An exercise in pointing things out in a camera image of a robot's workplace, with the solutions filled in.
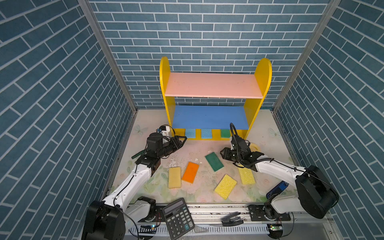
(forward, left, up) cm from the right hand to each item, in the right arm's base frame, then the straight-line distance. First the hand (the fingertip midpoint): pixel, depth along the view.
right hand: (220, 151), depth 88 cm
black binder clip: (-33, -6, -7) cm, 34 cm away
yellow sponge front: (-18, -3, -7) cm, 20 cm away
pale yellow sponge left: (-16, +26, -6) cm, 31 cm away
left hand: (-2, +20, +12) cm, 23 cm away
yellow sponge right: (-11, -16, -8) cm, 21 cm away
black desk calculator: (-35, +20, -5) cm, 41 cm away
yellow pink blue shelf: (+46, +11, -6) cm, 47 cm away
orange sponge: (-11, +17, -8) cm, 22 cm away
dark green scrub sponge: (-4, +3, -7) cm, 8 cm away
